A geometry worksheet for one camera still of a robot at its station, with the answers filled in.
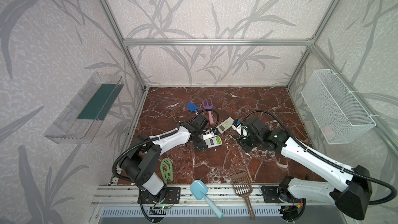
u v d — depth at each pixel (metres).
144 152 0.48
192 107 1.10
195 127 0.68
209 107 1.08
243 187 0.77
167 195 0.72
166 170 0.81
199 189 0.76
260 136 0.57
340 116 0.63
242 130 0.67
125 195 0.75
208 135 0.79
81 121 0.63
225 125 0.96
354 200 0.37
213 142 0.90
